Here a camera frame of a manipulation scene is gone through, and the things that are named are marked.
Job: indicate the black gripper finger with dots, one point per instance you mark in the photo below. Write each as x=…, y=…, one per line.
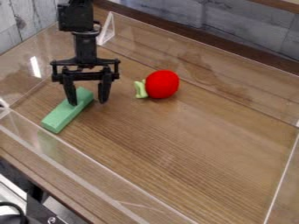
x=68, y=87
x=104, y=85

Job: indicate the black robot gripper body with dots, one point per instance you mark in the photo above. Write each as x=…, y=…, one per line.
x=84, y=67

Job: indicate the green rectangular block stick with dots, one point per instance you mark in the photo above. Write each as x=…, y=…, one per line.
x=64, y=113

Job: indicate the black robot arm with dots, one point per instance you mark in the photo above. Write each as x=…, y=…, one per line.
x=74, y=16

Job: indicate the small light green toy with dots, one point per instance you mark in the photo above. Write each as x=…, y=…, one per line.
x=140, y=94

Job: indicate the red plush ball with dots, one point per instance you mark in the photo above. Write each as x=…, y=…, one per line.
x=161, y=84

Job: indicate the clear acrylic corner bracket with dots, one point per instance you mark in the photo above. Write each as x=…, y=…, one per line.
x=108, y=32

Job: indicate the clear acrylic tray wall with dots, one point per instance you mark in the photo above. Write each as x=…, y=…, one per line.
x=205, y=157

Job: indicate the black metal bracket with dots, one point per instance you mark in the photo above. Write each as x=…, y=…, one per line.
x=48, y=212

